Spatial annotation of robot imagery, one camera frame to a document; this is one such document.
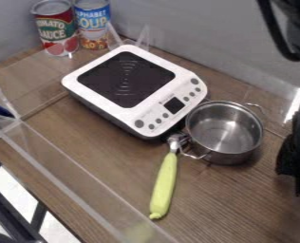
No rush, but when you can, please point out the silver metal pot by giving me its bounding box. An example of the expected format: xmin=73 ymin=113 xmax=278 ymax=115
xmin=181 ymin=101 xmax=264 ymax=166

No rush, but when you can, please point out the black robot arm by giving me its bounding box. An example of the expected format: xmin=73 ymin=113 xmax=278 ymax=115
xmin=257 ymin=0 xmax=300 ymax=197

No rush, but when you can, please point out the white and black stove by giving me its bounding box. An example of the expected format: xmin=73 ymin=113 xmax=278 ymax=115
xmin=62 ymin=45 xmax=208 ymax=140

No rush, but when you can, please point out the clear acrylic barrier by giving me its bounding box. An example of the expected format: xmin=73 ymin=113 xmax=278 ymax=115
xmin=0 ymin=22 xmax=179 ymax=243

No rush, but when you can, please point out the alphabet soup can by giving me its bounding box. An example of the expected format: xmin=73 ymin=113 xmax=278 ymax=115
xmin=74 ymin=0 xmax=111 ymax=50

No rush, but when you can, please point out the tomato sauce can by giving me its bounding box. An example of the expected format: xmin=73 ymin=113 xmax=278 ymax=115
xmin=31 ymin=0 xmax=79 ymax=57

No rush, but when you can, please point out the green handled ice cream scoop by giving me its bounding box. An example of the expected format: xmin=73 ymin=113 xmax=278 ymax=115
xmin=149 ymin=134 xmax=187 ymax=220

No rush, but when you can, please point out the black metal table frame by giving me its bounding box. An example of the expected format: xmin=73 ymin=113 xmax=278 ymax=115
xmin=0 ymin=193 xmax=47 ymax=243

